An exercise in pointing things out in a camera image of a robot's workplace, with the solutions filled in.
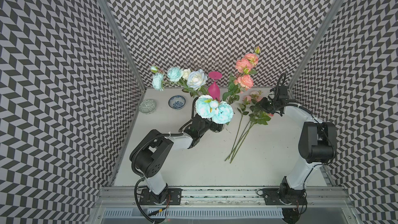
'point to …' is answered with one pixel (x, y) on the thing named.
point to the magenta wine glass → (213, 89)
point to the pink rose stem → (246, 101)
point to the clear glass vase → (216, 131)
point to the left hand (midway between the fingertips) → (218, 117)
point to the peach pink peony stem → (256, 116)
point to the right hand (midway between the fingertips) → (257, 106)
